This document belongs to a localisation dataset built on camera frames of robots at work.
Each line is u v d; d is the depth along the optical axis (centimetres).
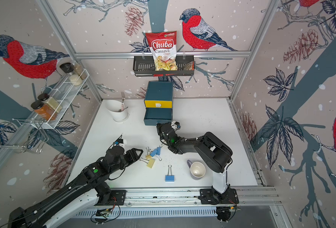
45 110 64
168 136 70
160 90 96
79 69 85
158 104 92
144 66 95
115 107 103
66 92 83
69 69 78
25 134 61
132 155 69
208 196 73
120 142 71
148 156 88
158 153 90
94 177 53
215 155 49
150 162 85
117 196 73
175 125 85
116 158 59
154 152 89
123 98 104
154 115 97
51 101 67
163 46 81
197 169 81
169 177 80
